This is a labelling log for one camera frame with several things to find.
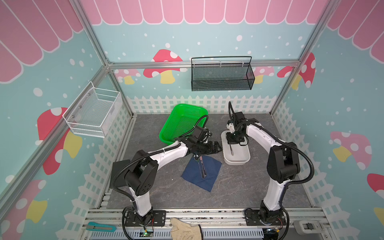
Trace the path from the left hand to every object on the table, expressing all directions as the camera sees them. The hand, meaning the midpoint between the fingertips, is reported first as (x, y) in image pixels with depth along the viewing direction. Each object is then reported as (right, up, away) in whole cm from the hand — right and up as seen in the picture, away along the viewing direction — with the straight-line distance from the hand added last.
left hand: (215, 153), depth 85 cm
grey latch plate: (+38, -31, -17) cm, 52 cm away
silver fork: (+10, -1, +4) cm, 11 cm away
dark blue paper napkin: (-13, -13, +4) cm, 19 cm away
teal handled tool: (-60, -33, -13) cm, 70 cm away
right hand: (+9, +6, +8) cm, 14 cm away
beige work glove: (-18, -35, -14) cm, 41 cm away
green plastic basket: (-23, +20, +30) cm, 43 cm away
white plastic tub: (+12, -1, +4) cm, 13 cm away
